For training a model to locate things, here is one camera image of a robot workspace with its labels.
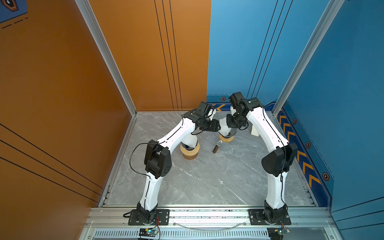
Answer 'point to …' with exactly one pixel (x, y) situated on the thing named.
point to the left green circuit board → (148, 232)
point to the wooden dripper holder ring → (197, 147)
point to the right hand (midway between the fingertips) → (228, 125)
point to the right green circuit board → (277, 233)
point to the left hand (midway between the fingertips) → (217, 126)
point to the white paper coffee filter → (191, 140)
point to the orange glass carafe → (190, 154)
